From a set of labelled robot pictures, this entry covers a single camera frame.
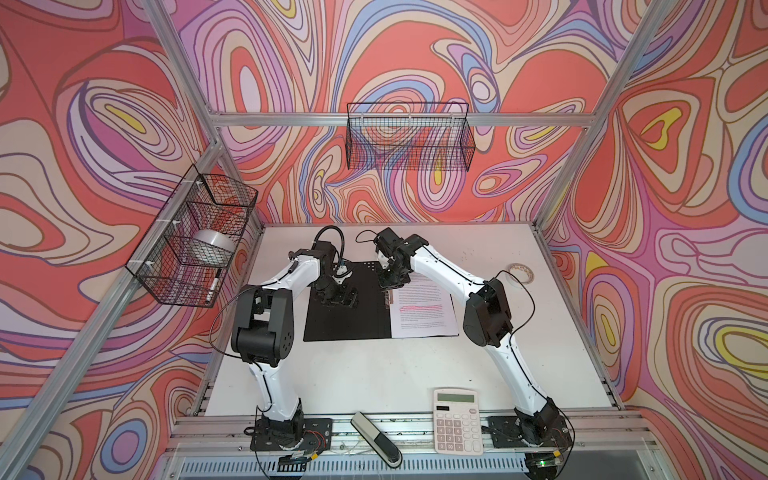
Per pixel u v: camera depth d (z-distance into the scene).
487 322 0.60
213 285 0.73
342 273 0.85
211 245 0.70
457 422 0.74
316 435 0.73
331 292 0.82
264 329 0.50
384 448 0.73
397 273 0.80
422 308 0.96
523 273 1.05
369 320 0.92
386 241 0.78
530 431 0.64
